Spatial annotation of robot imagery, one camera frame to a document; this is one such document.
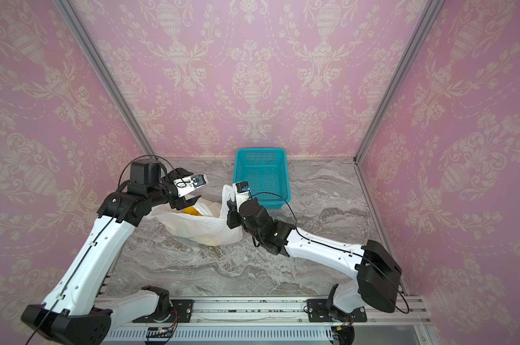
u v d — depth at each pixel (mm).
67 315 367
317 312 728
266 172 1166
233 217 649
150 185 523
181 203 624
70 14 702
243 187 624
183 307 748
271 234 559
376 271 407
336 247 463
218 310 760
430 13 688
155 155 1224
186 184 579
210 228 771
